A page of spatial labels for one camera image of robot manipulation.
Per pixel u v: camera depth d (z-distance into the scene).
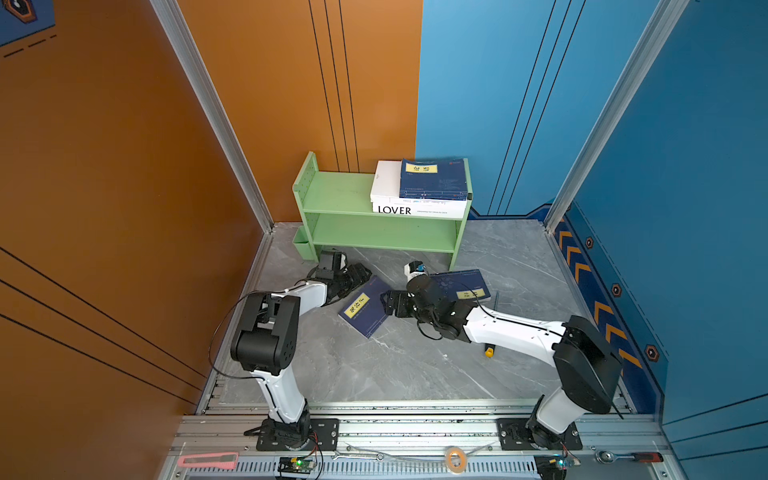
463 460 0.71
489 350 0.85
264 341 0.49
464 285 1.02
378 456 0.71
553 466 0.71
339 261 0.81
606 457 0.69
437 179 0.82
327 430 0.74
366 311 0.95
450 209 0.81
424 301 0.64
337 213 0.87
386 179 0.85
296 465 0.71
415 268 0.75
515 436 0.72
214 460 0.70
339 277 0.85
